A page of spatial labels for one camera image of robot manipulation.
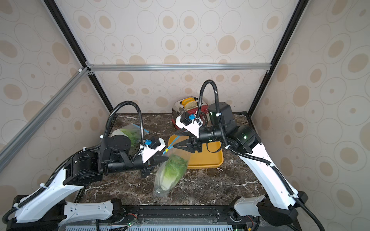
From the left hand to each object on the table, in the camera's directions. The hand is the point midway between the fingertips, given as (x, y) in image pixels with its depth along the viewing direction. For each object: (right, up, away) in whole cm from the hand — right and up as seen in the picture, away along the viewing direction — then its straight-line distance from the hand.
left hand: (169, 160), depth 52 cm
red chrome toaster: (+18, +22, +51) cm, 59 cm away
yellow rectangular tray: (+22, -8, +41) cm, 47 cm away
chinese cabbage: (+1, -8, +16) cm, 17 cm away
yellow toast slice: (+7, +29, +48) cm, 56 cm away
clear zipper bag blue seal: (-36, +12, +60) cm, 71 cm away
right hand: (+4, +9, +4) cm, 10 cm away
